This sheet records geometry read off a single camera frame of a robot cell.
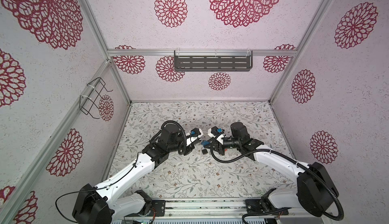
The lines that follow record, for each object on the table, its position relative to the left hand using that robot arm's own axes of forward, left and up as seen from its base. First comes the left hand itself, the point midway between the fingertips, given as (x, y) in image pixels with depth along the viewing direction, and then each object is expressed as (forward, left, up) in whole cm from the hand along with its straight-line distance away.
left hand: (198, 141), depth 76 cm
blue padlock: (-1, -3, +1) cm, 3 cm away
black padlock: (+4, -4, -19) cm, 19 cm away
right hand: (0, -3, -1) cm, 3 cm away
